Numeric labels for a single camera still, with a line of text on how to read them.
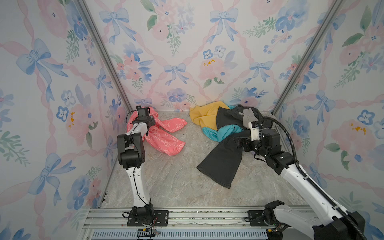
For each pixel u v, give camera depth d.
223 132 0.99
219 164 0.93
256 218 0.72
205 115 1.11
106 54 0.86
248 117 0.95
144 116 0.84
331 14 0.71
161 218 0.75
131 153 0.59
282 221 0.60
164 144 0.92
